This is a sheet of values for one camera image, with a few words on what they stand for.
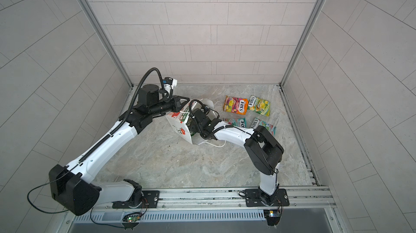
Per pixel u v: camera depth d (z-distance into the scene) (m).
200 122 0.66
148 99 0.53
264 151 0.46
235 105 1.02
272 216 0.68
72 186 0.37
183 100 0.69
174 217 0.68
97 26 0.85
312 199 0.73
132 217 0.64
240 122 0.94
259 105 1.02
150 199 0.71
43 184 0.37
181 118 0.76
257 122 0.94
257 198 0.72
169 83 0.64
